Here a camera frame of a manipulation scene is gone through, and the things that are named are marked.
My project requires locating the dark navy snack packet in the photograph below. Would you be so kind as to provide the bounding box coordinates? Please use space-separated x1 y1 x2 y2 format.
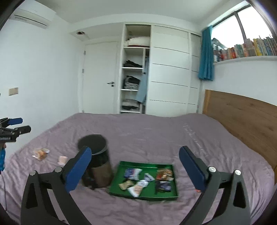
155 180 171 192

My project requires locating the brown nutritious snack packet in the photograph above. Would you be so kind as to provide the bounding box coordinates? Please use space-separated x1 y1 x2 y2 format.
156 169 174 181

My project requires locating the beige green pastry packet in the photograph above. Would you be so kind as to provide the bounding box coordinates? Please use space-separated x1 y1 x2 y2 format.
118 179 134 191

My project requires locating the blue white biscuit packet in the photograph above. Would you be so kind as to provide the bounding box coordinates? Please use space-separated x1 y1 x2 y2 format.
123 168 142 181

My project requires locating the white blue nut snack packet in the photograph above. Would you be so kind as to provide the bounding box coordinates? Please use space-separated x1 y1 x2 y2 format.
127 173 154 198

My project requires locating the white room door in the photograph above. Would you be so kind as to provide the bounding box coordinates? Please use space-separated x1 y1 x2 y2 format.
83 42 117 114

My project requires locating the blue gloved left hand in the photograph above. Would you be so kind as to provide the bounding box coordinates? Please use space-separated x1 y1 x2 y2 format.
0 143 6 172

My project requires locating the clear bag colourful candy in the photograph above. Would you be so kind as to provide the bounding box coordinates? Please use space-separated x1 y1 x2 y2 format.
32 148 50 161

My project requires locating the pink striped snack packet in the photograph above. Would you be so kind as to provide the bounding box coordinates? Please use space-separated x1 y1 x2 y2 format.
58 156 68 167

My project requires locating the brown black electric kettle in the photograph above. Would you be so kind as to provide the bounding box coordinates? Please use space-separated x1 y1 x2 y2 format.
77 134 114 190

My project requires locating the green metal tray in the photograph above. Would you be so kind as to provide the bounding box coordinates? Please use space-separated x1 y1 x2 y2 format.
109 161 178 201

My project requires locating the wooden headboard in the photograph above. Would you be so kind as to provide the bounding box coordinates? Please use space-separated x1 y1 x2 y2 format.
202 89 276 172

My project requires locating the white air conditioner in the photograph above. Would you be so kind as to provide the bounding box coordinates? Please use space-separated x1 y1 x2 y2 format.
10 8 56 29

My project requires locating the light blue hanging garment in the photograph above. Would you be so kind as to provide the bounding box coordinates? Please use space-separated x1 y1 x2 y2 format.
136 57 149 104

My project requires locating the teal curtain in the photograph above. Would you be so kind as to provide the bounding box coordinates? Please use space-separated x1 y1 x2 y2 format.
198 26 214 81

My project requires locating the white wardrobe with shelves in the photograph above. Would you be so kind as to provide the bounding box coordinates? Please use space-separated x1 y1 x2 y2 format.
118 24 201 117

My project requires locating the row of books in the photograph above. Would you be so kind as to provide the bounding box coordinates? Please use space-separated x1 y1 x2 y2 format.
212 37 276 62

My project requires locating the beige wall switch plate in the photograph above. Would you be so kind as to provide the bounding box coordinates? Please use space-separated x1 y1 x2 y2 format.
8 87 19 96

